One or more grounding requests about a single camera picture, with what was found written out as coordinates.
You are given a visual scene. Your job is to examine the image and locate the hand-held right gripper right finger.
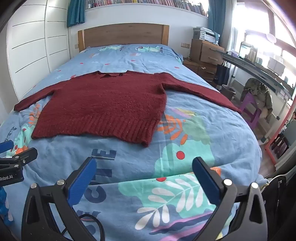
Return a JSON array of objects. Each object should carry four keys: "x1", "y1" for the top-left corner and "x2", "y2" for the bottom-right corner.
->
[{"x1": 192, "y1": 157, "x2": 269, "y2": 241}]

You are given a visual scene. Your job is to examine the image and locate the purple stool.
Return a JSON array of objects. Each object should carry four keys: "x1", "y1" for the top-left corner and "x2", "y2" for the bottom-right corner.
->
[{"x1": 239, "y1": 93, "x2": 263, "y2": 128}]

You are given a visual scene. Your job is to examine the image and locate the cardboard box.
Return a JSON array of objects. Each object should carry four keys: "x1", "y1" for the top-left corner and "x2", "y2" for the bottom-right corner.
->
[{"x1": 183, "y1": 38, "x2": 226, "y2": 84}]

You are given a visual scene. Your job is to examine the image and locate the grey desk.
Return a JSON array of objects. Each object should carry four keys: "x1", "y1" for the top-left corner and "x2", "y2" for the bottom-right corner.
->
[{"x1": 217, "y1": 50, "x2": 296, "y2": 139}]

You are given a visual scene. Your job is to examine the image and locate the brown waste bin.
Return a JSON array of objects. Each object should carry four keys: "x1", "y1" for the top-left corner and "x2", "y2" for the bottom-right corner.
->
[{"x1": 221, "y1": 85, "x2": 236, "y2": 100}]

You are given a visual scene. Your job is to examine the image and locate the blue printed bedsheet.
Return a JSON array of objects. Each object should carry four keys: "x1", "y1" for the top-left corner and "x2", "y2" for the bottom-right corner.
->
[{"x1": 0, "y1": 44, "x2": 263, "y2": 241}]

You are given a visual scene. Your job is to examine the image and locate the wooden headboard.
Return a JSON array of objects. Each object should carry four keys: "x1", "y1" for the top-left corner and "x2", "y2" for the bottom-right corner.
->
[{"x1": 78, "y1": 23, "x2": 170, "y2": 52}]

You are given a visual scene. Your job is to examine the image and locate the teal curtain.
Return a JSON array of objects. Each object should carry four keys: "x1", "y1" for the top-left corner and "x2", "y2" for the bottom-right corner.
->
[
  {"x1": 67, "y1": 0, "x2": 86, "y2": 27},
  {"x1": 207, "y1": 0, "x2": 223, "y2": 44}
]

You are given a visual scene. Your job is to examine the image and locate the row of books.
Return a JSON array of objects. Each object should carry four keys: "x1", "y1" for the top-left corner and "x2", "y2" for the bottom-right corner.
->
[{"x1": 84, "y1": 0, "x2": 208, "y2": 16}]

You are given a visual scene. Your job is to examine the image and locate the black bag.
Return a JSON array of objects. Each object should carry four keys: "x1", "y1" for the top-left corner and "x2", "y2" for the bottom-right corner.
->
[{"x1": 214, "y1": 61, "x2": 230, "y2": 88}]

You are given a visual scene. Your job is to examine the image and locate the person's left forearm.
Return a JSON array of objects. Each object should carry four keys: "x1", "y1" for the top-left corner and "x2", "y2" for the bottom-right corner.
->
[{"x1": 0, "y1": 185, "x2": 12, "y2": 226}]

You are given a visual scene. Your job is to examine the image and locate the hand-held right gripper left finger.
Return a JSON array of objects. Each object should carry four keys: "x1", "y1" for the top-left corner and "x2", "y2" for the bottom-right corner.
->
[{"x1": 21, "y1": 157, "x2": 97, "y2": 241}]

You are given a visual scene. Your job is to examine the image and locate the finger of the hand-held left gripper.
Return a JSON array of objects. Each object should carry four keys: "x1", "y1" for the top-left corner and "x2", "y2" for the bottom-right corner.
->
[
  {"x1": 0, "y1": 140, "x2": 14, "y2": 154},
  {"x1": 0, "y1": 148, "x2": 38, "y2": 171}
]

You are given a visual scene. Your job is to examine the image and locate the grey printer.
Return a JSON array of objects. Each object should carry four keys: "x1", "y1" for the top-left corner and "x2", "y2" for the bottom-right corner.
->
[{"x1": 193, "y1": 27, "x2": 220, "y2": 44}]

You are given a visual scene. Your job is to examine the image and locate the black cable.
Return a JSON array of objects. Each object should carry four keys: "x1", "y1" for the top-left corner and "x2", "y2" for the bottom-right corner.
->
[{"x1": 80, "y1": 214, "x2": 105, "y2": 241}]

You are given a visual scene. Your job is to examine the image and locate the dark cloth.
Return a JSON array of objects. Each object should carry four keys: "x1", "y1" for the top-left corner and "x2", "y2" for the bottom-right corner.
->
[{"x1": 261, "y1": 167, "x2": 296, "y2": 241}]

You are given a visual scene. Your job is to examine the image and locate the olive jacket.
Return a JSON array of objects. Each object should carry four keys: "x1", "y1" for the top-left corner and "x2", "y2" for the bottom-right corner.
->
[{"x1": 242, "y1": 78, "x2": 273, "y2": 116}]

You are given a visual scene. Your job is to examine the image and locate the white wardrobe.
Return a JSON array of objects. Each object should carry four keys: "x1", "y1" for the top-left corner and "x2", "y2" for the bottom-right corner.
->
[{"x1": 6, "y1": 0, "x2": 70, "y2": 100}]

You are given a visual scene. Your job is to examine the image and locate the dark red knitted sweater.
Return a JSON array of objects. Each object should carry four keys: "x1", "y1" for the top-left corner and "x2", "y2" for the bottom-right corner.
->
[{"x1": 14, "y1": 71, "x2": 242, "y2": 147}]

